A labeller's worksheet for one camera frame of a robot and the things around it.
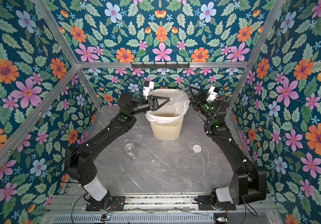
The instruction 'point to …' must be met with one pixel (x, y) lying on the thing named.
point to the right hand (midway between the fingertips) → (194, 89)
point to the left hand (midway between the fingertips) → (168, 100)
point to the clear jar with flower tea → (129, 149)
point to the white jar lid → (197, 148)
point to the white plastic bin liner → (169, 113)
